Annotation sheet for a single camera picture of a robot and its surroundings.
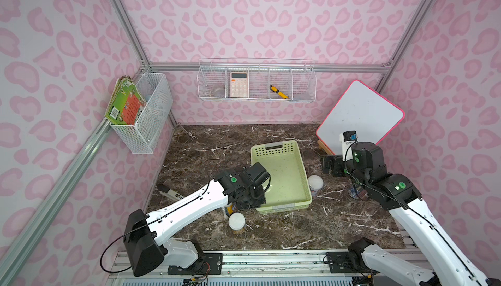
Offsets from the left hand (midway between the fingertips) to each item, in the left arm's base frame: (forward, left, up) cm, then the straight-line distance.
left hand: (263, 201), depth 74 cm
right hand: (+11, -25, +14) cm, 30 cm away
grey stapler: (+10, +45, -12) cm, 47 cm away
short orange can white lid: (-5, +10, -8) cm, 14 cm away
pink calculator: (+52, +11, +16) cm, 55 cm away
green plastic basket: (+6, -11, -2) cm, 13 cm away
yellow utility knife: (+52, -6, +12) cm, 54 cm away
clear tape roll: (+50, +22, +12) cm, 56 cm away
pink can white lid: (+9, -22, -3) cm, 24 cm away
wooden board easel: (+33, -34, -11) cm, 48 cm away
